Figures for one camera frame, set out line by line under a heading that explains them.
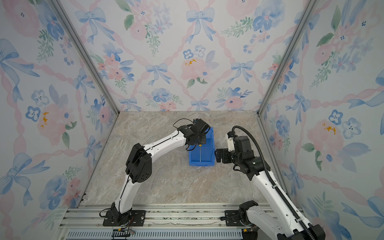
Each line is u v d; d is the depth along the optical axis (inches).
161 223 28.8
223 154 26.7
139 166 20.9
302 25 29.1
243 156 22.2
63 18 28.3
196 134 27.2
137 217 29.3
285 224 15.5
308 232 14.6
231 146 26.7
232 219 28.8
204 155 39.3
